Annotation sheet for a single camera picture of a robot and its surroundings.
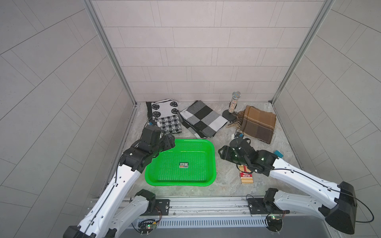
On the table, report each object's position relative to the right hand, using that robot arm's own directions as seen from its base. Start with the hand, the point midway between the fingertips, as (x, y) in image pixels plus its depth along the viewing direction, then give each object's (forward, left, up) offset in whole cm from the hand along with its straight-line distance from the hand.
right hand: (219, 154), depth 76 cm
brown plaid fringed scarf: (+27, -30, -11) cm, 42 cm away
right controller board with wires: (-29, -22, -15) cm, 39 cm away
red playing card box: (-8, -14, -12) cm, 20 cm away
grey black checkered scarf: (+32, +8, -11) cm, 34 cm away
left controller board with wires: (-27, +36, -10) cm, 46 cm away
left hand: (+7, +23, +8) cm, 26 cm away
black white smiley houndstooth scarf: (+38, +33, -7) cm, 51 cm away
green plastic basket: (+3, +16, -13) cm, 21 cm away
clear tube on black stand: (+35, -14, -11) cm, 39 cm away
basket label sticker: (+1, +20, -12) cm, 23 cm away
